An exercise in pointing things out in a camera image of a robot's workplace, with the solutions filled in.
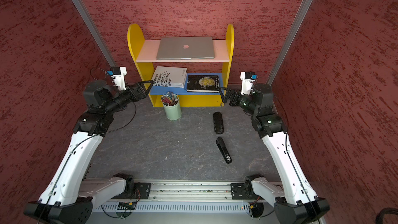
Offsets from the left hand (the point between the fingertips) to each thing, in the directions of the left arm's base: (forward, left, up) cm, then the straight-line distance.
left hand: (147, 87), depth 65 cm
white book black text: (+31, -2, -22) cm, 38 cm away
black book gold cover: (+27, -23, -24) cm, 43 cm away
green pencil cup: (+10, -5, -33) cm, 35 cm away
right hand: (0, -34, -3) cm, 34 cm away
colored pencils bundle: (+15, -3, -26) cm, 31 cm away
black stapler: (-13, -36, -37) cm, 53 cm away
